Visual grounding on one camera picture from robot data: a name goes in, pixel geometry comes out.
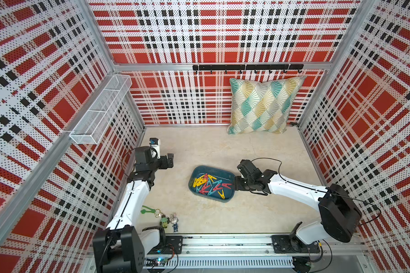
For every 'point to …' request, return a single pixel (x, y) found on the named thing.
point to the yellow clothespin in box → (199, 181)
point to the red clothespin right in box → (225, 185)
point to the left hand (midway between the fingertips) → (167, 155)
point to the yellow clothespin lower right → (222, 195)
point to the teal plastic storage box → (212, 183)
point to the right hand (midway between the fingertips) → (238, 184)
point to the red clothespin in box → (204, 187)
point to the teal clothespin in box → (212, 190)
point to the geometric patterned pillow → (261, 106)
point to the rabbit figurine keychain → (174, 220)
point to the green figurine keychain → (164, 221)
